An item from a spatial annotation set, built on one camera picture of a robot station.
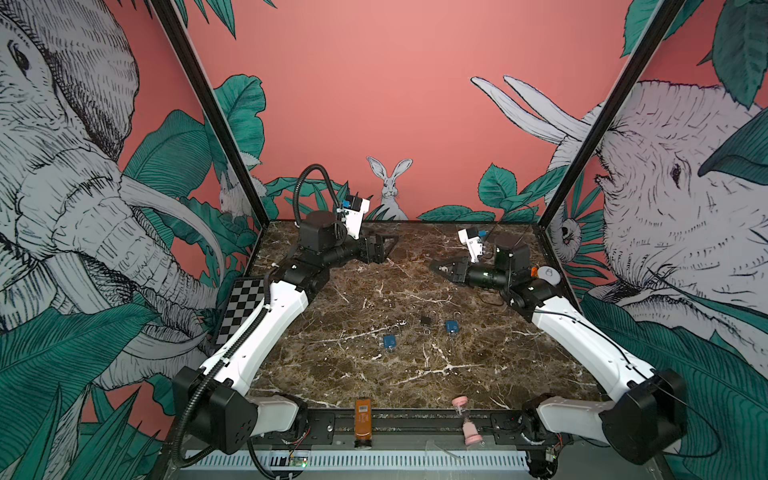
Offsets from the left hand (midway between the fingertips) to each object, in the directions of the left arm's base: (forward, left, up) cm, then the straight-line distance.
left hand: (387, 230), depth 70 cm
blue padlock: (-14, 0, -35) cm, 37 cm away
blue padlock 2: (-9, -20, -35) cm, 42 cm away
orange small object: (+8, -51, -31) cm, 60 cm away
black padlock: (-7, -12, -35) cm, 38 cm away
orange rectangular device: (-35, +7, -31) cm, 48 cm away
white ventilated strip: (-42, +5, -35) cm, 55 cm away
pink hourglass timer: (-38, -19, -33) cm, 54 cm away
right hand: (-7, -11, -6) cm, 14 cm away
